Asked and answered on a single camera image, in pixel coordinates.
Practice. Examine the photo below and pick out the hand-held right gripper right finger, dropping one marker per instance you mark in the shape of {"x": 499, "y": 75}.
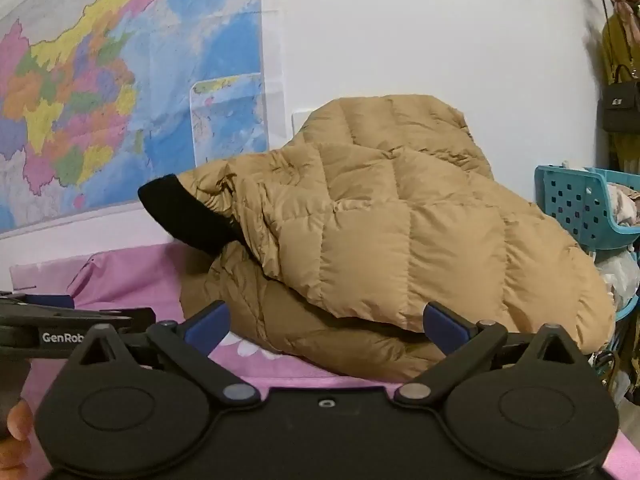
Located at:
{"x": 442, "y": 327}

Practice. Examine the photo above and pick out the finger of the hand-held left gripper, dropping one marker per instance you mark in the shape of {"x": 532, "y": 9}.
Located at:
{"x": 50, "y": 302}

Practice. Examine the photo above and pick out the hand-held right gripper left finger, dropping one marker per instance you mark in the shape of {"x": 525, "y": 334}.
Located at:
{"x": 207, "y": 327}

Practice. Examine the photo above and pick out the tan puffer jacket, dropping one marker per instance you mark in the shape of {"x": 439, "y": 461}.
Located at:
{"x": 375, "y": 220}

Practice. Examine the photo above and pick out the pale clothes pile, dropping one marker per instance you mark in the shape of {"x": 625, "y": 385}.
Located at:
{"x": 625, "y": 205}

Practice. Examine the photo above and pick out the person's left hand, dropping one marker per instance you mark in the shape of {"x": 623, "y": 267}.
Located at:
{"x": 20, "y": 422}

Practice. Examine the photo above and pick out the pink bed sheet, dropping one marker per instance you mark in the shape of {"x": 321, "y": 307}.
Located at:
{"x": 130, "y": 285}

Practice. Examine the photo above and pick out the blue plastic basket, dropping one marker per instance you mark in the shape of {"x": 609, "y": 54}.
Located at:
{"x": 570, "y": 205}

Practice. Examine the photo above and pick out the white plastic bag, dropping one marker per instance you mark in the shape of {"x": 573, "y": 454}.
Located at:
{"x": 617, "y": 275}

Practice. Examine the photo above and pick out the black handbag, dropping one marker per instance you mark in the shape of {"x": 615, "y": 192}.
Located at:
{"x": 620, "y": 105}

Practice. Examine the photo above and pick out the yellow-green hanging garment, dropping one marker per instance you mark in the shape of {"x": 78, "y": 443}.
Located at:
{"x": 617, "y": 45}

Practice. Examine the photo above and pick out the plush toy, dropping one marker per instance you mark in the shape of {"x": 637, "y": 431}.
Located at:
{"x": 625, "y": 0}

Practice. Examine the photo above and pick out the colourful wall map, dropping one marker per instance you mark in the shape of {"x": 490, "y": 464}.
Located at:
{"x": 100, "y": 85}

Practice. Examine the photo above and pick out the white wall socket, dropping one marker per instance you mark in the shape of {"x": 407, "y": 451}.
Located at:
{"x": 300, "y": 122}

